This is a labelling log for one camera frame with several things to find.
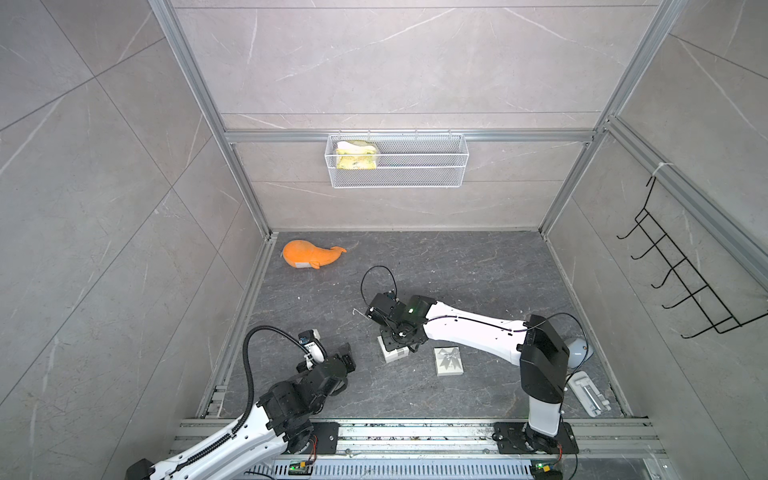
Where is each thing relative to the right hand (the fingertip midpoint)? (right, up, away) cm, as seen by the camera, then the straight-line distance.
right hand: (394, 338), depth 82 cm
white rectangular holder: (+52, -13, -2) cm, 53 cm away
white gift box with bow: (0, -5, +1) cm, 5 cm away
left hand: (-15, -2, -1) cm, 15 cm away
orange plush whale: (-32, +24, +22) cm, 45 cm away
